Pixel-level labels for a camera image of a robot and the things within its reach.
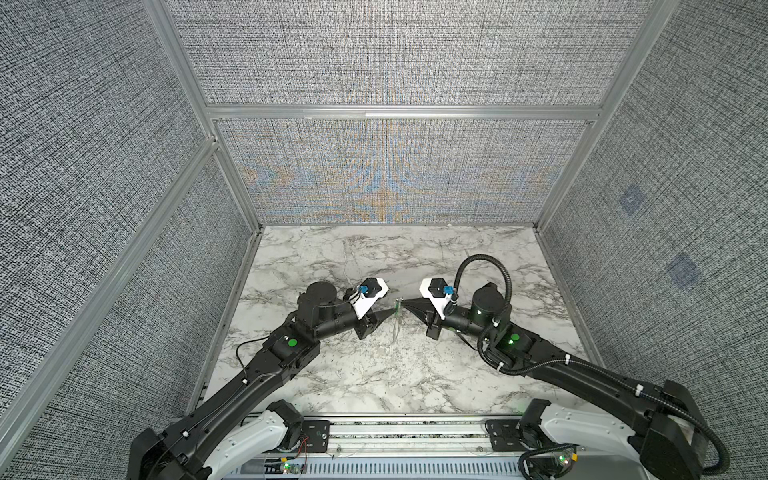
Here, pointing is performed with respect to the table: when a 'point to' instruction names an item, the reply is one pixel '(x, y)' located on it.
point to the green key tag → (397, 307)
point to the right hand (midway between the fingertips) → (404, 299)
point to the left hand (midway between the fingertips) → (388, 301)
